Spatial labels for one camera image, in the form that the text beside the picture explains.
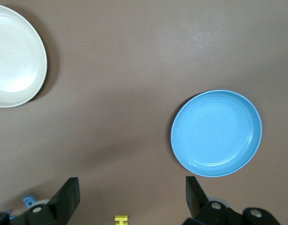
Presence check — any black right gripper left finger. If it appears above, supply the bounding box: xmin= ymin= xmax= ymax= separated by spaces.
xmin=0 ymin=177 xmax=81 ymax=225

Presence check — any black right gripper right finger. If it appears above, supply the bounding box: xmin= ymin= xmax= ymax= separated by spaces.
xmin=185 ymin=176 xmax=281 ymax=225

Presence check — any blue foam letter a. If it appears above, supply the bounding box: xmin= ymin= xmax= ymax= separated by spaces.
xmin=22 ymin=196 xmax=38 ymax=208

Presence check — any yellow foam letter H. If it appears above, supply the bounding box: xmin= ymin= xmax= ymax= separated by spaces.
xmin=114 ymin=215 xmax=129 ymax=225

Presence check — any blue round plate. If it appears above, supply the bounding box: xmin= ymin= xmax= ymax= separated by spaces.
xmin=170 ymin=90 xmax=263 ymax=178

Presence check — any beige round plate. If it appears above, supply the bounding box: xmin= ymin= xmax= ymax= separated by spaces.
xmin=0 ymin=3 xmax=48 ymax=108

